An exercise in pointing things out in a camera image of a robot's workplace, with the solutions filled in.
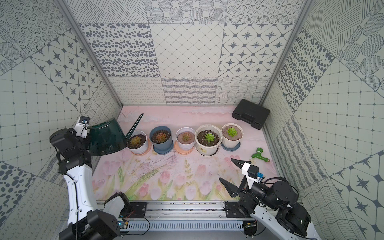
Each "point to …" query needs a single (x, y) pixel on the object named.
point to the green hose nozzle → (258, 154)
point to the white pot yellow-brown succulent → (138, 143)
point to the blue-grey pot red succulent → (161, 139)
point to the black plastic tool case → (251, 112)
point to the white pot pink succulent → (185, 137)
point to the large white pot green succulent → (208, 137)
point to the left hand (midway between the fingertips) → (65, 130)
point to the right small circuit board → (250, 228)
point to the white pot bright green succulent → (232, 134)
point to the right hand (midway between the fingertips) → (226, 168)
